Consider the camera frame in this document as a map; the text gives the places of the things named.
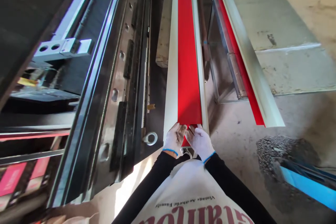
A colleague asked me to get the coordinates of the steel frame stand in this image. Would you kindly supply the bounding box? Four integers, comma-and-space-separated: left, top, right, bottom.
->
198, 0, 250, 104

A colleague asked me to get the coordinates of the red and cream metal profile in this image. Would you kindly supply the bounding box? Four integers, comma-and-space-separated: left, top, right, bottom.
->
209, 0, 286, 128

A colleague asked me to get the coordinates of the person's body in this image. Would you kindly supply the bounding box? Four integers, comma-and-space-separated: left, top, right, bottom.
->
134, 159, 257, 224

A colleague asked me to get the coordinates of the grey flat sheet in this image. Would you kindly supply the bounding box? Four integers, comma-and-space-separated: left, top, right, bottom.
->
228, 0, 336, 96

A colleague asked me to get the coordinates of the person's right hand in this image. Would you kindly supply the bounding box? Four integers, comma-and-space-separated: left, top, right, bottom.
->
185, 124, 216, 163

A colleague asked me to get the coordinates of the large press brake machine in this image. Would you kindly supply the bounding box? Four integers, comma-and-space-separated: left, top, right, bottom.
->
0, 0, 179, 209

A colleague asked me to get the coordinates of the blue sheet stack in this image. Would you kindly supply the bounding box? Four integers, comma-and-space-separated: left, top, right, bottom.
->
279, 162, 336, 211

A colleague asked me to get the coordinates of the person's left hand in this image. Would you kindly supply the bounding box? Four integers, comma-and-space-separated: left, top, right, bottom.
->
162, 123, 188, 158

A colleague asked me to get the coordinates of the red and cream metal channel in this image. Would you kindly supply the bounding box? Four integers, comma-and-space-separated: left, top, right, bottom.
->
163, 0, 210, 148

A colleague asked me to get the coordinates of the pile of dark gravel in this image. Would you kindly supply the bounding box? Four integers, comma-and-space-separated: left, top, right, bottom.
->
256, 135, 322, 201

